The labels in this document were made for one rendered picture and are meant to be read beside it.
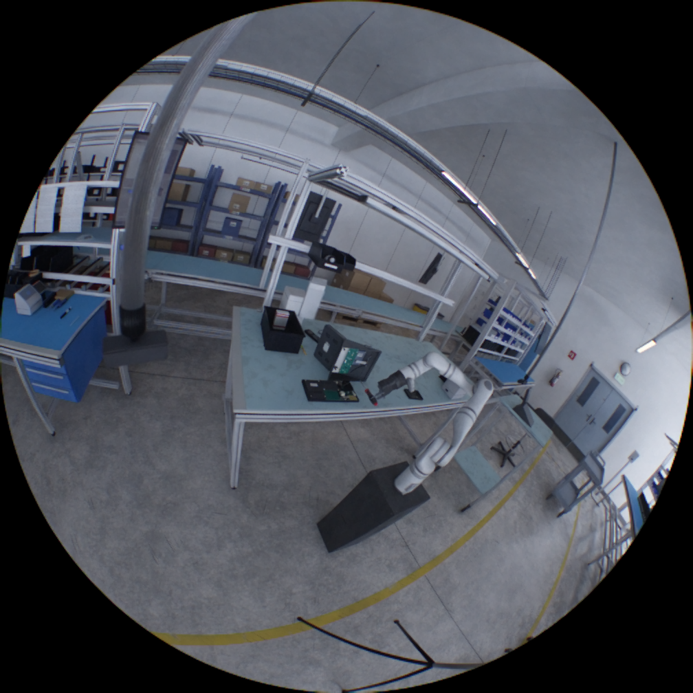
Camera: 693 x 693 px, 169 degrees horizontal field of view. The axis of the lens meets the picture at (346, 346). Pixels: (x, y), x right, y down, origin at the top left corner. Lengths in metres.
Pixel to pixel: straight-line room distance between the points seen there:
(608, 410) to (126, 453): 8.38
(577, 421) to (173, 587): 7.69
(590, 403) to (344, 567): 6.69
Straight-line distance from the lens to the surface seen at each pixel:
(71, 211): 1.94
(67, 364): 1.54
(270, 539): 1.73
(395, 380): 1.04
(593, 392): 7.27
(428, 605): 2.14
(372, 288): 4.84
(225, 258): 4.55
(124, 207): 1.43
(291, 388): 1.06
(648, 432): 7.63
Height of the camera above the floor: 1.68
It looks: 26 degrees down
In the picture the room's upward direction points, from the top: 25 degrees clockwise
